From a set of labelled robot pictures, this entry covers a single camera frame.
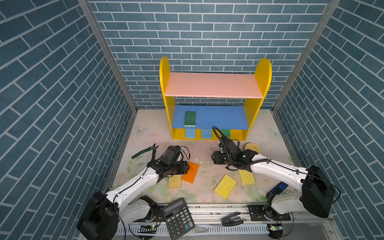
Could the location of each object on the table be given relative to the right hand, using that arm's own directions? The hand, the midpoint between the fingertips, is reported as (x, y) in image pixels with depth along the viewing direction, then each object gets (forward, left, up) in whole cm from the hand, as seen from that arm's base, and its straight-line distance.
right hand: (212, 155), depth 83 cm
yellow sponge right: (-7, -21, -9) cm, 24 cm away
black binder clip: (-29, -11, -9) cm, 32 cm away
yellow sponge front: (-13, -8, -10) cm, 18 cm away
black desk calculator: (-31, +15, -8) cm, 35 cm away
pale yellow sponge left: (-14, +20, -7) cm, 25 cm away
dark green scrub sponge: (+21, +15, +6) cm, 26 cm away
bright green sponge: (+24, -10, -9) cm, 27 cm away
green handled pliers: (+7, +38, -8) cm, 40 cm away
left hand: (-7, +14, -4) cm, 16 cm away
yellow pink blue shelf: (+51, +8, -3) cm, 51 cm away
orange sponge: (-9, +12, -10) cm, 18 cm away
